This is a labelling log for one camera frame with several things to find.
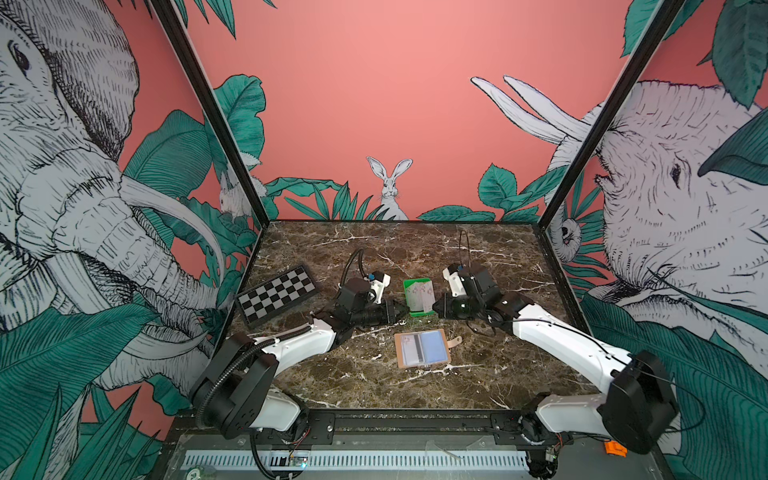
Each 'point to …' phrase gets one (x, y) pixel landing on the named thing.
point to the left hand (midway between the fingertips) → (411, 308)
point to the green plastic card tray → (407, 283)
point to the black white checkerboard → (275, 294)
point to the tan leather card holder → (421, 348)
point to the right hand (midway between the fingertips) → (429, 304)
